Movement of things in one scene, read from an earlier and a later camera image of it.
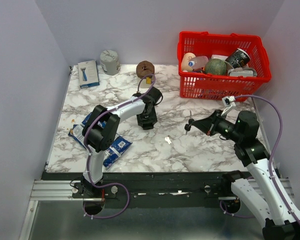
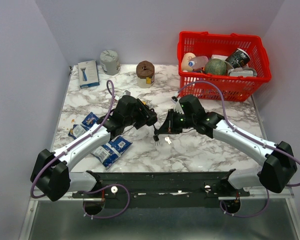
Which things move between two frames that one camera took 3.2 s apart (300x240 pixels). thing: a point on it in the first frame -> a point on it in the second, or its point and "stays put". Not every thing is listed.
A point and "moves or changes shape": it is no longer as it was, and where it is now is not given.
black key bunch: (187, 127) moves or changes shape
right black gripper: (209, 124) -> (166, 128)
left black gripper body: (147, 118) stays put
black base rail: (146, 190) stays put
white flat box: (241, 73) stays put
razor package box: (88, 75) stays put
